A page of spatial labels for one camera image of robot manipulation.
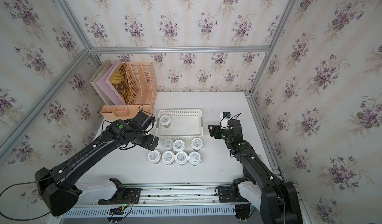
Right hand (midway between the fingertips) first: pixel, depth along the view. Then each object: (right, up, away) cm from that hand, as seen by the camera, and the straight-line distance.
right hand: (215, 126), depth 84 cm
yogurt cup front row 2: (-27, -17, -4) cm, 32 cm away
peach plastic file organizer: (-50, +21, +23) cm, 59 cm away
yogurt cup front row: (-34, -16, -4) cm, 38 cm away
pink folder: (-65, +25, +2) cm, 69 cm away
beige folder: (-69, +36, +8) cm, 78 cm away
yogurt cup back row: (-31, +2, +10) cm, 33 cm away
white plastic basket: (-18, -1, +16) cm, 24 cm away
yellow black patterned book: (-62, +28, +14) cm, 70 cm away
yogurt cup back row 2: (-28, -11, +2) cm, 30 cm away
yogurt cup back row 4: (-11, -11, +1) cm, 16 cm away
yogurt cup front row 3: (-20, -17, -5) cm, 26 cm away
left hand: (-34, -7, -9) cm, 36 cm away
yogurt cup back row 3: (-21, -11, 0) cm, 24 cm away
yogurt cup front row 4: (-12, -17, -5) cm, 21 cm away
